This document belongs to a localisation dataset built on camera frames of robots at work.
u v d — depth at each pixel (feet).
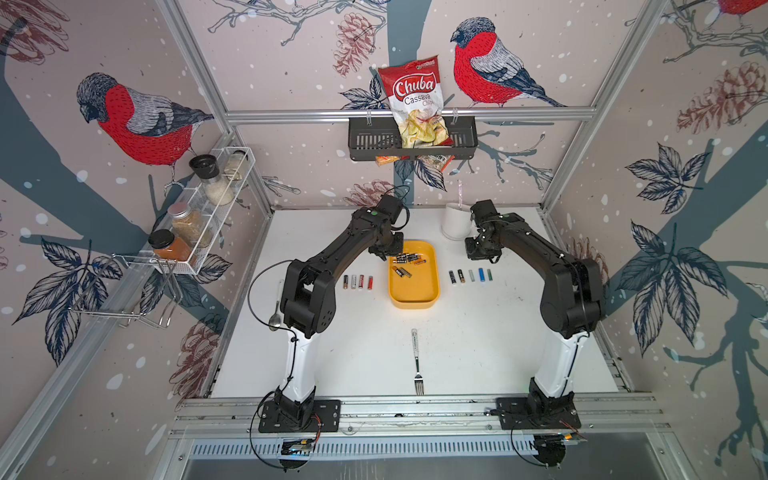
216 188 2.54
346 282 3.23
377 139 3.12
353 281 3.23
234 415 2.45
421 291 3.16
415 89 2.69
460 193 3.53
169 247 1.97
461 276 3.29
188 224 2.11
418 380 2.61
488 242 2.54
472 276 3.31
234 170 2.74
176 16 2.35
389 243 2.63
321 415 2.40
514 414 2.40
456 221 3.43
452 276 3.30
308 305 1.73
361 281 3.24
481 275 3.30
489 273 3.30
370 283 3.23
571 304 1.75
